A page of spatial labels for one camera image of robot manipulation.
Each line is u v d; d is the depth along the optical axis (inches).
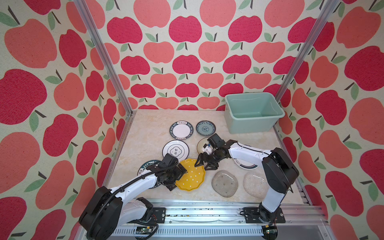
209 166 31.7
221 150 26.9
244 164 35.4
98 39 31.7
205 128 43.7
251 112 43.9
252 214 29.1
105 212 16.2
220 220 28.9
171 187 29.7
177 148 38.9
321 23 29.5
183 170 30.8
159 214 29.5
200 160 31.1
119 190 17.9
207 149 33.8
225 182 33.9
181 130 42.9
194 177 33.4
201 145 38.6
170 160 26.7
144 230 28.2
